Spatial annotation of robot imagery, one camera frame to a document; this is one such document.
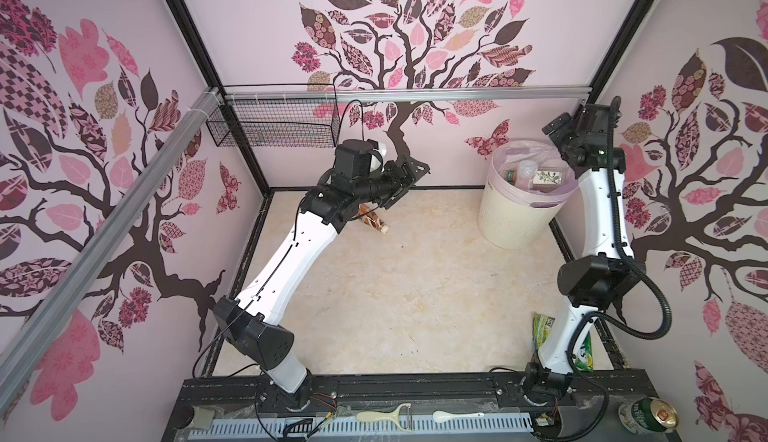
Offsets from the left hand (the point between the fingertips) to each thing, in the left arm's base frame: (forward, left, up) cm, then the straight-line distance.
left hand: (421, 182), depth 67 cm
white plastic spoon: (-41, -6, -40) cm, 57 cm away
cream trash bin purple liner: (+11, -35, -27) cm, 46 cm away
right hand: (+20, -40, +2) cm, 45 cm away
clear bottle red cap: (+15, -33, -11) cm, 38 cm away
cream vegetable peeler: (-41, +6, -37) cm, 56 cm away
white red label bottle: (+18, -40, -15) cm, 46 cm away
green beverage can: (-42, -49, -29) cm, 71 cm away
